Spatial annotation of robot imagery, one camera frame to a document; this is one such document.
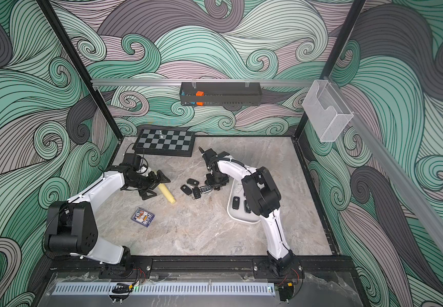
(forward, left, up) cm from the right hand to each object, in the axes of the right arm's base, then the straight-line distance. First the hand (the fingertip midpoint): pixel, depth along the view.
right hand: (218, 185), depth 97 cm
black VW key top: (+2, +13, 0) cm, 14 cm away
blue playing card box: (-17, +35, +1) cm, 39 cm away
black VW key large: (-2, +17, 0) cm, 17 cm away
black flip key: (-4, +11, -1) cm, 12 cm away
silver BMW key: (-2, +7, 0) cm, 7 cm away
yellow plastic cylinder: (-3, +27, +3) cm, 28 cm away
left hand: (-5, +25, +9) cm, 27 cm away
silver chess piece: (+32, +35, +5) cm, 48 cm away
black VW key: (-10, -8, 0) cm, 13 cm away
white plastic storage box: (-15, -10, -2) cm, 18 cm away
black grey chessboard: (+29, +33, +2) cm, 44 cm away
